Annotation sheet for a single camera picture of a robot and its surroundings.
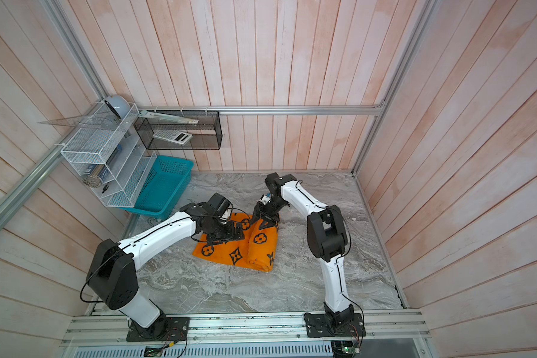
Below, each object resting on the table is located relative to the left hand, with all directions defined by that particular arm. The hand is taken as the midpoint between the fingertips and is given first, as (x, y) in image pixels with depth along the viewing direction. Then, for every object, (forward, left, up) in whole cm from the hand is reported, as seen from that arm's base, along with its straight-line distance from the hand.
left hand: (234, 241), depth 83 cm
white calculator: (+43, +28, +16) cm, 54 cm away
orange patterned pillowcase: (-2, -9, -4) cm, 10 cm away
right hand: (+8, -8, -1) cm, 11 cm away
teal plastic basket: (+38, +40, -9) cm, 56 cm away
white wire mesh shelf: (+22, +47, +18) cm, 55 cm away
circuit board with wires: (-33, -39, -10) cm, 52 cm away
